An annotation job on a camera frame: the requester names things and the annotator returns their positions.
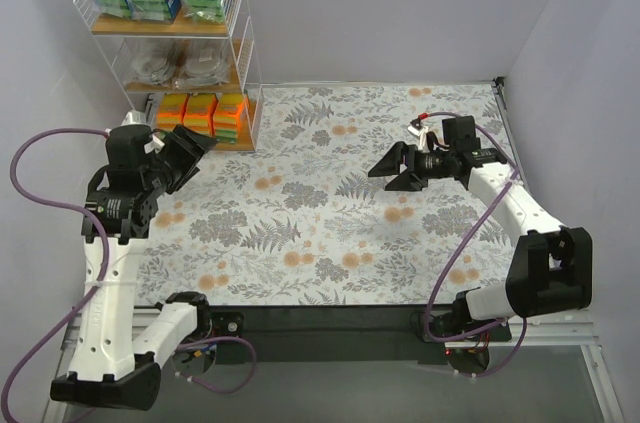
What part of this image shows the orange box sponge pack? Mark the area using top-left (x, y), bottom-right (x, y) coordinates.
top-left (183, 93), bottom-right (217, 136)

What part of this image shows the orange yellow sponge box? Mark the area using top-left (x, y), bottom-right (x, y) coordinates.
top-left (212, 93), bottom-right (248, 144)

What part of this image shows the orange green sponge pack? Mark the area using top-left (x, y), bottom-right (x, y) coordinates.
top-left (155, 93), bottom-right (189, 131)

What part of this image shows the silver mesh scrubber pack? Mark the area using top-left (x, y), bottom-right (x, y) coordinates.
top-left (129, 39), bottom-right (177, 86)

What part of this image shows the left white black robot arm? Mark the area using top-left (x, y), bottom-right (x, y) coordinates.
top-left (50, 124), bottom-right (217, 410)

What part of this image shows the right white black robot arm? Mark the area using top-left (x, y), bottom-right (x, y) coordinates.
top-left (368, 112), bottom-right (593, 342)

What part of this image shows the floral patterned table mat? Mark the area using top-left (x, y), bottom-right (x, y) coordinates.
top-left (135, 84), bottom-right (513, 305)

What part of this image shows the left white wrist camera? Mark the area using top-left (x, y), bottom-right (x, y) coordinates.
top-left (122, 110), bottom-right (165, 154)

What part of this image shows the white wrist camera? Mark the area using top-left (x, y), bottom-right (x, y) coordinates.
top-left (122, 110), bottom-right (165, 154)
top-left (407, 113), bottom-right (439, 152)

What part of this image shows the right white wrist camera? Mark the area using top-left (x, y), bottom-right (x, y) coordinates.
top-left (407, 113), bottom-right (439, 152)

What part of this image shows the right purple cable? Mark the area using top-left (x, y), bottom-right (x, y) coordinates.
top-left (412, 111), bottom-right (529, 380)

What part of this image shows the purple cable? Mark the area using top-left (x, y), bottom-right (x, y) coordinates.
top-left (0, 127), bottom-right (259, 423)
top-left (412, 111), bottom-right (529, 380)

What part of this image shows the white wire wooden shelf unit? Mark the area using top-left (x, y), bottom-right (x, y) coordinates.
top-left (73, 0), bottom-right (263, 151)

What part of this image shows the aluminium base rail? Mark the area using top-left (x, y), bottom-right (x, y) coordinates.
top-left (62, 302), bottom-right (601, 352)

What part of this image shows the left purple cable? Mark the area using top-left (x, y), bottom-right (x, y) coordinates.
top-left (0, 127), bottom-right (259, 423)

